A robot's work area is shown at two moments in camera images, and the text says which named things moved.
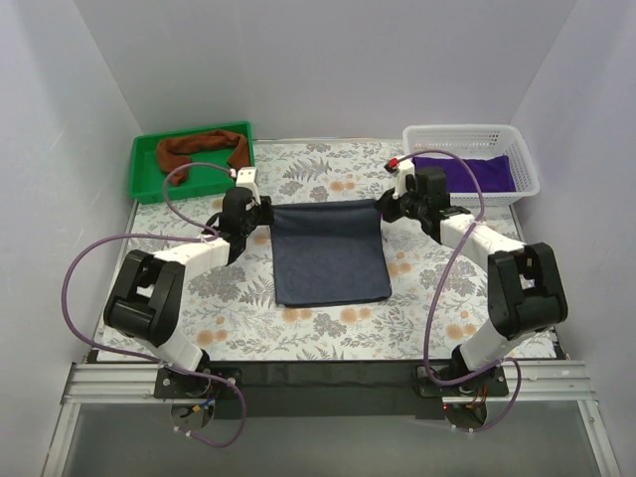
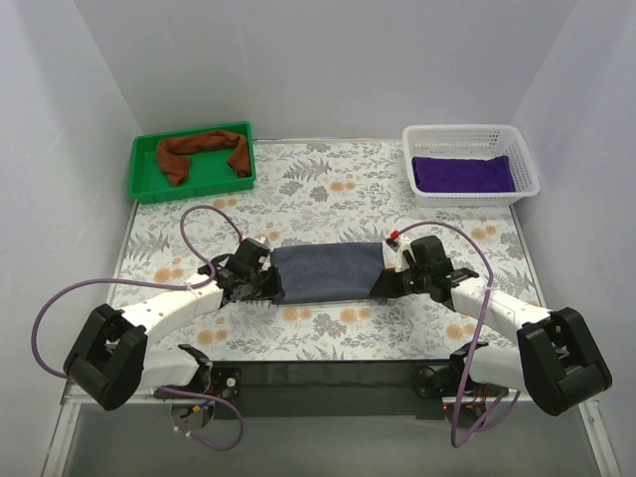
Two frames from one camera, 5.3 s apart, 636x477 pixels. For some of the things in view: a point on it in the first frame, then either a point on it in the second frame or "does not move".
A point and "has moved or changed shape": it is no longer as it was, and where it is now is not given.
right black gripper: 390,207 to 397,282
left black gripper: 263,212 to 263,286
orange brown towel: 239,156 does not move
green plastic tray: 204,182 does not move
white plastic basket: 474,140 does not move
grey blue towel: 329,253 has moved or changed shape
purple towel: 490,175 does not move
